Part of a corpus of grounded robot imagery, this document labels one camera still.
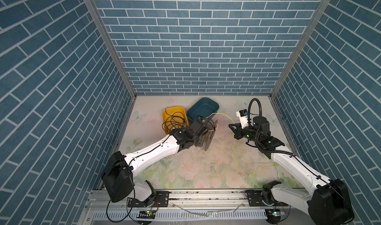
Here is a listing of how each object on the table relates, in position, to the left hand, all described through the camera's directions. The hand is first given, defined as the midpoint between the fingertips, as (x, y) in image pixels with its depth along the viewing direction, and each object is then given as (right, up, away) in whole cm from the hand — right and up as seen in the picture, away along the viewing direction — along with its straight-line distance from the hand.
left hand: (200, 136), depth 81 cm
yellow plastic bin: (-21, +14, +25) cm, 36 cm away
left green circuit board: (-27, -37, -9) cm, 46 cm away
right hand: (+15, +7, -1) cm, 17 cm away
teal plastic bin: (+3, +16, +33) cm, 37 cm away
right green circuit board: (+36, -36, -10) cm, 52 cm away
